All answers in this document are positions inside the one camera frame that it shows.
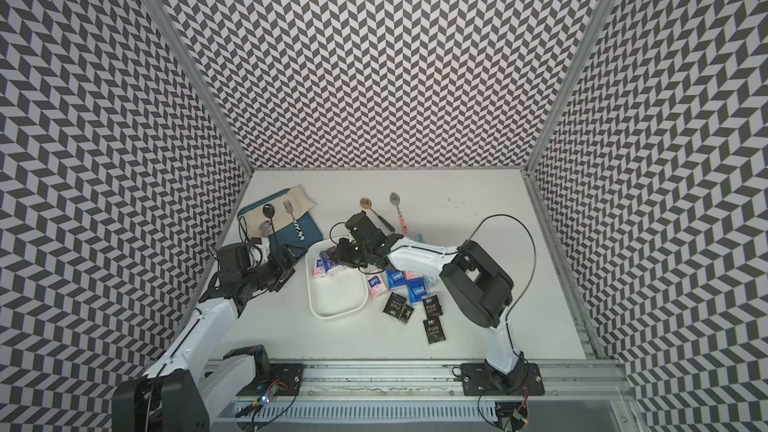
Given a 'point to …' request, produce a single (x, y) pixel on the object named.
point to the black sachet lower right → (434, 330)
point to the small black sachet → (406, 313)
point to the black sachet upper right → (432, 307)
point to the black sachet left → (394, 305)
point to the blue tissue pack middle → (396, 279)
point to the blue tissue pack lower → (417, 290)
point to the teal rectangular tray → (288, 235)
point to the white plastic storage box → (338, 296)
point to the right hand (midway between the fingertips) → (331, 262)
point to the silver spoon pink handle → (395, 199)
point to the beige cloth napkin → (300, 203)
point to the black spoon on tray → (269, 211)
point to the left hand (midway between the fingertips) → (301, 260)
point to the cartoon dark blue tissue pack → (327, 264)
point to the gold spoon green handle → (366, 203)
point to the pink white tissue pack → (319, 269)
